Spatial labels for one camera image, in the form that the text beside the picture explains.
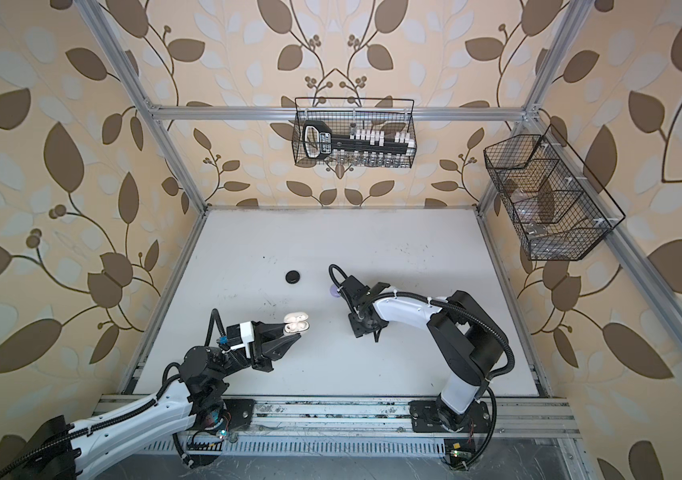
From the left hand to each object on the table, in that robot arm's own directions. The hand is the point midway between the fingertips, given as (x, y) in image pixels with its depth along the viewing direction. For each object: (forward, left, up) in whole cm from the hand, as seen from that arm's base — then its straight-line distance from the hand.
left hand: (296, 332), depth 62 cm
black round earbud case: (+29, +9, -25) cm, 39 cm away
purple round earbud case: (+24, -5, -25) cm, 35 cm away
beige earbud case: (+2, 0, +1) cm, 2 cm away
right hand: (+12, -15, -26) cm, 32 cm away
